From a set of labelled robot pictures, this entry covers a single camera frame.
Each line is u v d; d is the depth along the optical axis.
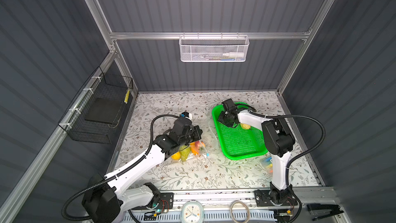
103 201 0.38
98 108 0.74
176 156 0.84
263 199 0.74
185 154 0.85
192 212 0.69
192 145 0.87
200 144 0.83
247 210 0.70
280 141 0.54
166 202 0.72
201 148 0.91
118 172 0.43
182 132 0.59
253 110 0.90
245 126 0.93
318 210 0.70
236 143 0.93
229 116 0.77
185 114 0.71
